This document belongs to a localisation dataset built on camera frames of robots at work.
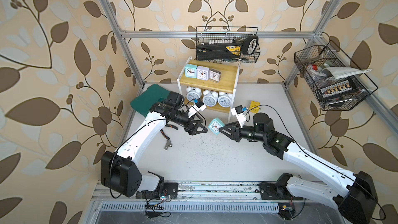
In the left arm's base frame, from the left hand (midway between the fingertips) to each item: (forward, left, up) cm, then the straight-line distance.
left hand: (203, 125), depth 73 cm
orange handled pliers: (0, +20, -21) cm, 29 cm away
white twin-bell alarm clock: (+20, +6, +1) cm, 21 cm away
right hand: (-2, -8, +1) cm, 8 cm away
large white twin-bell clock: (+16, -11, -1) cm, 20 cm away
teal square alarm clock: (-1, -5, +2) cm, 6 cm away
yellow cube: (+26, -33, -16) cm, 45 cm away
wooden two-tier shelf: (+18, -12, +10) cm, 24 cm away
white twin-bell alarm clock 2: (+16, -4, +1) cm, 17 cm away
